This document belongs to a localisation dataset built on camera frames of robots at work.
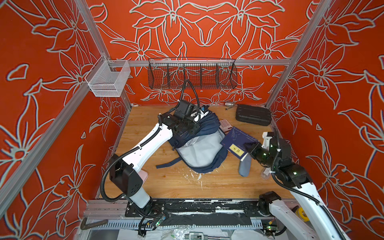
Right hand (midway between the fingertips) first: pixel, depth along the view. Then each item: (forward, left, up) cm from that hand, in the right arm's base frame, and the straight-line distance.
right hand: (241, 143), depth 71 cm
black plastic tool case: (+34, -21, -18) cm, 44 cm away
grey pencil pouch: (-3, -7, -22) cm, 23 cm away
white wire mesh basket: (+39, +78, +9) cm, 88 cm away
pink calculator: (+27, 0, -21) cm, 34 cm away
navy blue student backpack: (+9, +18, -21) cm, 29 cm away
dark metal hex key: (-31, +75, -22) cm, 84 cm away
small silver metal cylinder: (+48, -6, -20) cm, 52 cm away
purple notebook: (+4, -1, -6) cm, 7 cm away
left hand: (+13, +20, +2) cm, 24 cm away
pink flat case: (-8, +51, -20) cm, 56 cm away
